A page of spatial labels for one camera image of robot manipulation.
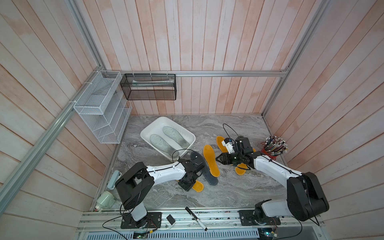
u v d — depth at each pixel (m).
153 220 0.73
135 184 0.46
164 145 1.01
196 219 0.73
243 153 0.70
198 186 0.84
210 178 0.88
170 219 0.75
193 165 0.69
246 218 0.73
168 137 1.06
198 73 0.97
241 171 0.90
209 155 0.96
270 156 0.85
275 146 0.81
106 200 0.71
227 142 0.81
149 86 0.98
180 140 1.04
